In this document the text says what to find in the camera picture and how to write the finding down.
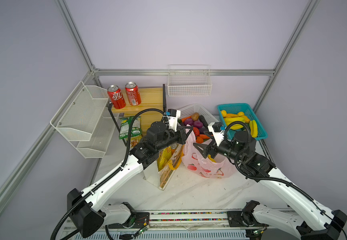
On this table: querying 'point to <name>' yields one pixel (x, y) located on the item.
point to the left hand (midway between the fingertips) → (192, 129)
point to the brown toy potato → (195, 116)
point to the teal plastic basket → (243, 110)
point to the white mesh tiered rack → (86, 119)
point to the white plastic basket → (200, 110)
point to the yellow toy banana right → (254, 128)
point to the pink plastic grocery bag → (194, 160)
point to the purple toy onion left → (188, 121)
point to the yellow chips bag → (165, 155)
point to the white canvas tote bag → (161, 178)
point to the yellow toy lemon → (224, 113)
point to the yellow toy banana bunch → (228, 120)
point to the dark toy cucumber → (202, 119)
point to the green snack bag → (135, 127)
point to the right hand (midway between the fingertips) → (199, 137)
